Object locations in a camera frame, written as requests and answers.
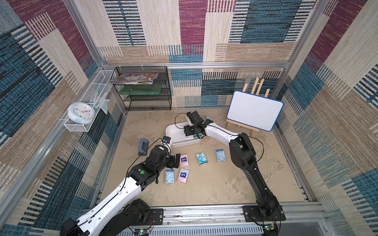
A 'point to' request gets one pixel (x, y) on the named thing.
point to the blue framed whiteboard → (254, 110)
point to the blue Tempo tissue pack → (183, 176)
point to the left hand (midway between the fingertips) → (172, 151)
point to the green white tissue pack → (198, 135)
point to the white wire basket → (91, 100)
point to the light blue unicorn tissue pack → (220, 154)
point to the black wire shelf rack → (147, 102)
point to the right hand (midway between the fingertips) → (187, 129)
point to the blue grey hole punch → (143, 146)
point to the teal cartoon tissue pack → (202, 159)
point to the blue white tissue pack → (169, 176)
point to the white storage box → (175, 131)
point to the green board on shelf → (141, 89)
